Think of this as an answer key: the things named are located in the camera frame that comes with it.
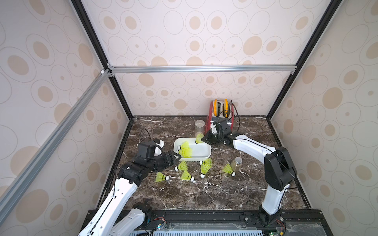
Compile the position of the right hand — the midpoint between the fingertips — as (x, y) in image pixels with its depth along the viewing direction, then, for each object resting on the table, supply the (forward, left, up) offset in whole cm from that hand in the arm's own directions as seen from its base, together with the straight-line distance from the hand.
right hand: (198, 141), depth 89 cm
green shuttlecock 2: (-2, +8, -10) cm, 13 cm away
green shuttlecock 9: (-13, -18, -10) cm, 25 cm away
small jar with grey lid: (-12, -22, -5) cm, 26 cm away
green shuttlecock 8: (-14, -4, -10) cm, 17 cm away
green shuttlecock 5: (-18, +7, -10) cm, 22 cm away
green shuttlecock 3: (+3, 0, -1) cm, 4 cm away
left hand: (-18, +8, +10) cm, 22 cm away
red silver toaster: (+24, -14, +4) cm, 28 cm away
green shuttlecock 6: (-13, +9, -10) cm, 18 cm away
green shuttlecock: (+2, +9, -10) cm, 13 cm away
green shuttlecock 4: (-20, +21, -9) cm, 30 cm away
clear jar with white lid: (+10, 0, +1) cm, 11 cm away
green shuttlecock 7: (-10, -5, -10) cm, 15 cm away
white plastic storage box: (0, -1, -13) cm, 13 cm away
